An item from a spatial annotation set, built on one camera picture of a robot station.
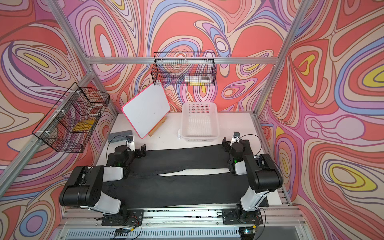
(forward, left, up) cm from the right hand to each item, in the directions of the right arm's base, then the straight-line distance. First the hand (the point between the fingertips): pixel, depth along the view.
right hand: (232, 141), depth 96 cm
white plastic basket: (+23, +20, -6) cm, 32 cm away
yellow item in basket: (-6, +79, +27) cm, 83 cm away
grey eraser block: (-7, +64, +18) cm, 67 cm away
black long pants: (-24, +53, -5) cm, 59 cm away
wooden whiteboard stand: (+16, +51, 0) cm, 53 cm away
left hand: (-1, +60, +2) cm, 60 cm away
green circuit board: (-46, +62, -7) cm, 77 cm away
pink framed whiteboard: (+7, +51, +24) cm, 57 cm away
